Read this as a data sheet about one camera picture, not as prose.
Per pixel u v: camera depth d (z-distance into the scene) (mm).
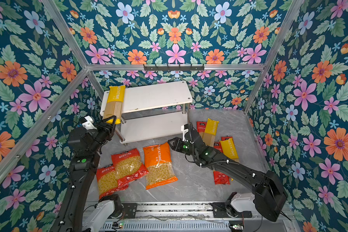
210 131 1016
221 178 821
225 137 1012
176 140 679
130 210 737
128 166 844
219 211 718
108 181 793
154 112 1189
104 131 605
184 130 703
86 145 515
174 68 932
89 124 623
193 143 560
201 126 1080
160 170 851
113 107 718
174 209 751
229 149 923
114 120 663
